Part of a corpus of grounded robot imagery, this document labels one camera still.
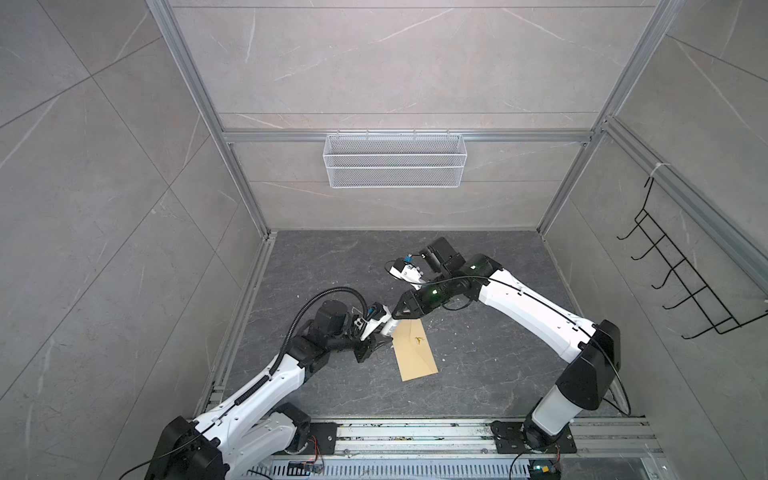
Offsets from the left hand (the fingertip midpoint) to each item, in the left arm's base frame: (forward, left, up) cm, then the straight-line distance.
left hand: (387, 326), depth 77 cm
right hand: (+1, -2, +6) cm, 6 cm away
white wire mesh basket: (+55, -5, +14) cm, 57 cm away
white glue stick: (-2, -1, +5) cm, 5 cm away
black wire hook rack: (-3, -67, +18) cm, 69 cm away
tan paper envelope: (0, -8, -16) cm, 18 cm away
